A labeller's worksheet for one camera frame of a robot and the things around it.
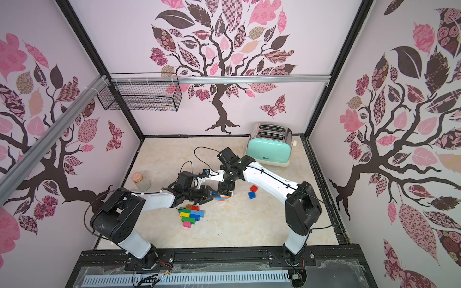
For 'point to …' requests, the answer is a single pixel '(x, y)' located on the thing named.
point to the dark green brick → (185, 210)
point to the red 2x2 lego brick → (195, 208)
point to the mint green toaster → (270, 144)
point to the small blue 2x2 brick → (251, 195)
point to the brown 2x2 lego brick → (189, 207)
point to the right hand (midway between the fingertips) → (222, 179)
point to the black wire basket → (143, 91)
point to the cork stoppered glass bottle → (142, 183)
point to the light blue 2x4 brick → (219, 198)
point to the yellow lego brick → (184, 215)
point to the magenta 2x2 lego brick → (186, 224)
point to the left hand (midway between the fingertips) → (217, 199)
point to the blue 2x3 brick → (196, 216)
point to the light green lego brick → (188, 219)
